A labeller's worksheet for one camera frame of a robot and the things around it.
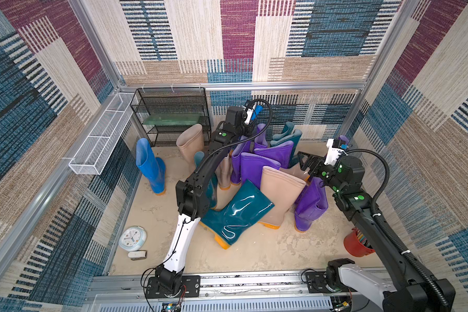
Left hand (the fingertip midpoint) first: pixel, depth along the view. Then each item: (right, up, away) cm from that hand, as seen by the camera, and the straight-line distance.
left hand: (252, 119), depth 90 cm
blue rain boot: (-40, -22, -10) cm, 47 cm away
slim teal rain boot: (-18, -32, -7) cm, 38 cm away
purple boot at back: (+4, -10, -1) cm, 11 cm away
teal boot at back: (+16, -4, +1) cm, 17 cm away
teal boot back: (+19, -9, -1) cm, 21 cm away
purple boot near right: (+19, -34, -22) cm, 44 cm away
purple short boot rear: (+13, -15, -3) cm, 20 cm away
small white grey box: (-46, -56, -12) cm, 73 cm away
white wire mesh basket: (-74, -12, +4) cm, 75 cm away
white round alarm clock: (-51, -52, -7) cm, 73 cm away
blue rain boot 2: (+2, +4, -1) cm, 5 cm away
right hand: (+20, -18, -14) cm, 30 cm away
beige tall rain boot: (-28, -11, -3) cm, 30 cm away
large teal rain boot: (-2, -38, -7) cm, 38 cm away
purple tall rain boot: (-7, -19, -8) cm, 22 cm away
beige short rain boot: (+10, -30, -15) cm, 35 cm away
